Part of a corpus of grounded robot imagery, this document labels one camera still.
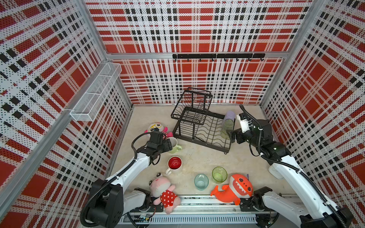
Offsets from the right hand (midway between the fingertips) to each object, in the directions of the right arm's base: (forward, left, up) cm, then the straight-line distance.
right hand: (236, 128), depth 75 cm
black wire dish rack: (+5, +22, -1) cm, 22 cm away
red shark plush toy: (-26, 0, -16) cm, 30 cm away
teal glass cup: (-21, +19, -24) cm, 37 cm away
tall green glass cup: (+10, +1, -11) cm, 15 cm away
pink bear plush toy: (-26, +41, -18) cm, 51 cm away
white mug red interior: (-11, +35, -22) cm, 43 cm away
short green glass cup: (-17, +8, -25) cm, 31 cm away
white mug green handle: (-3, +35, -14) cm, 38 cm away
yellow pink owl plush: (+9, +42, -19) cm, 47 cm away
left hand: (0, +40, -16) cm, 43 cm away
